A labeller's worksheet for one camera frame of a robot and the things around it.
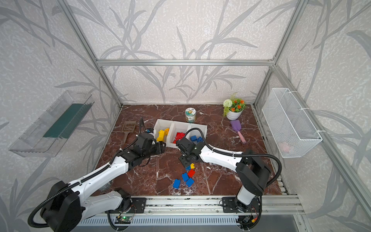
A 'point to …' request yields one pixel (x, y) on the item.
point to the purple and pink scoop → (236, 126)
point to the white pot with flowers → (234, 108)
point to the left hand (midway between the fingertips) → (163, 144)
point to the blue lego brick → (193, 138)
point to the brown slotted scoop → (127, 127)
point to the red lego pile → (191, 173)
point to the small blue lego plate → (188, 167)
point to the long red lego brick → (179, 136)
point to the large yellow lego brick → (161, 136)
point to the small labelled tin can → (190, 114)
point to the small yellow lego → (192, 166)
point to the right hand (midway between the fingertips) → (184, 158)
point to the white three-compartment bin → (169, 132)
